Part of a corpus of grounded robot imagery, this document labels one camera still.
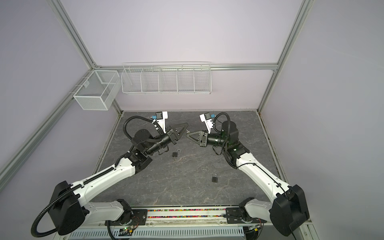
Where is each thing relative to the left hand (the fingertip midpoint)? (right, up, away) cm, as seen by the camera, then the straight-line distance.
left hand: (189, 127), depth 64 cm
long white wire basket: (-17, +33, +35) cm, 51 cm away
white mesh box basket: (-65, +25, +37) cm, 78 cm away
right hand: (-1, -4, +2) cm, 5 cm away
